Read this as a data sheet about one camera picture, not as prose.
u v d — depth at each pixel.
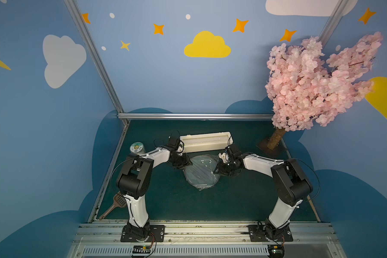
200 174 0.90
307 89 0.67
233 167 0.80
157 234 0.75
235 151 0.78
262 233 0.73
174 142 0.81
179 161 0.87
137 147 0.96
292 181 0.50
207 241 0.74
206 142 1.01
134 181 0.50
